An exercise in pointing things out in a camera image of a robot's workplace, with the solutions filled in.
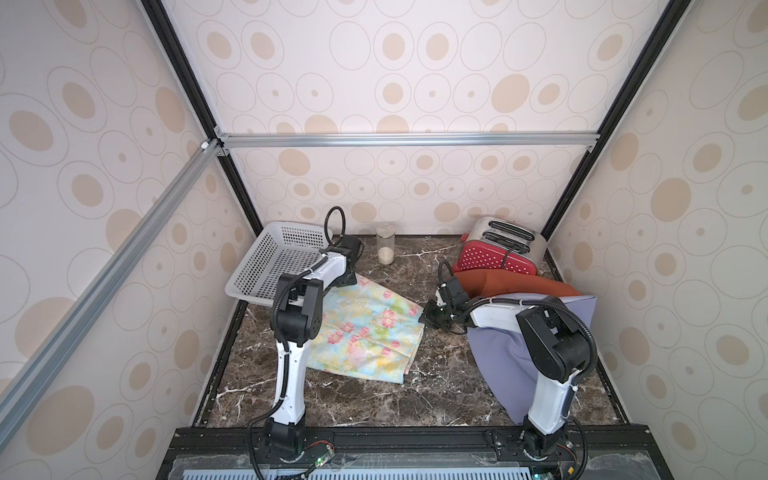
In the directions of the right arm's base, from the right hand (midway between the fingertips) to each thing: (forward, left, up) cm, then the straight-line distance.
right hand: (428, 316), depth 97 cm
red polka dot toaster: (+17, -20, +17) cm, 31 cm away
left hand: (+13, +28, +3) cm, 31 cm away
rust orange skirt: (+10, -15, +4) cm, 18 cm away
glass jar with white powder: (+24, +15, +10) cm, 30 cm away
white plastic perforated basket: (+26, +56, +3) cm, 62 cm away
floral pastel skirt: (-6, +19, 0) cm, 20 cm away
